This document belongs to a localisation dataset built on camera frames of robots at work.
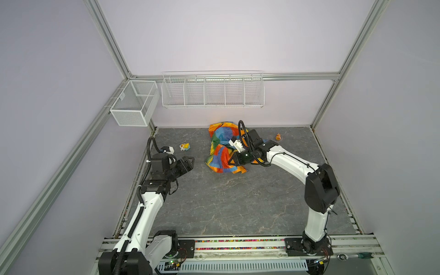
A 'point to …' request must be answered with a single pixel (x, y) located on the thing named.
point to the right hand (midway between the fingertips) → (229, 163)
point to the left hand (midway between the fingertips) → (189, 163)
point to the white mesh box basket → (133, 106)
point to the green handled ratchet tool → (342, 256)
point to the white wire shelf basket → (213, 91)
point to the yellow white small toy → (184, 146)
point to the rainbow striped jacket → (222, 151)
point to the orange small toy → (278, 137)
